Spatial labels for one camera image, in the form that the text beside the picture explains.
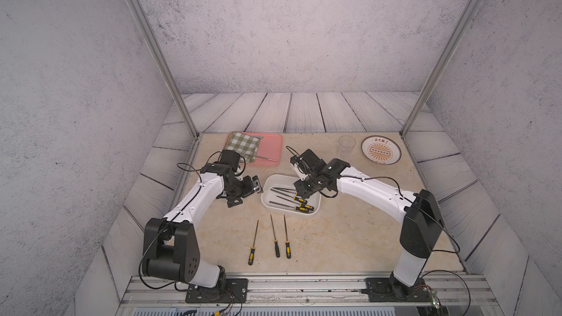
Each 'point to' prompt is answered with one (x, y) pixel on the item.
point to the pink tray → (271, 145)
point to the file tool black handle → (277, 250)
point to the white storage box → (279, 194)
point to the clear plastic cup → (346, 144)
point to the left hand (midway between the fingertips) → (257, 194)
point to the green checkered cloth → (246, 145)
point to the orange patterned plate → (381, 150)
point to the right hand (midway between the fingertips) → (301, 188)
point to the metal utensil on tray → (268, 159)
